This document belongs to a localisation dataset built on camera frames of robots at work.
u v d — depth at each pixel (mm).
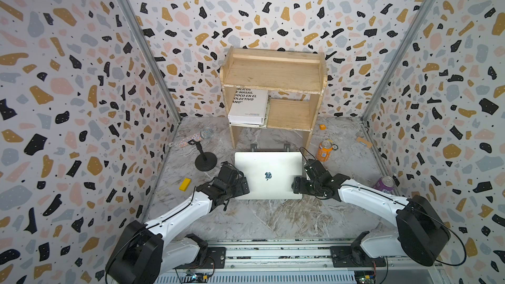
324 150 953
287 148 880
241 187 777
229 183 672
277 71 818
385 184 829
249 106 913
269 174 874
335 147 1092
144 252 394
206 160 1004
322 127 1170
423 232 426
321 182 670
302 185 780
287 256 763
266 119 913
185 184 925
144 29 842
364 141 1160
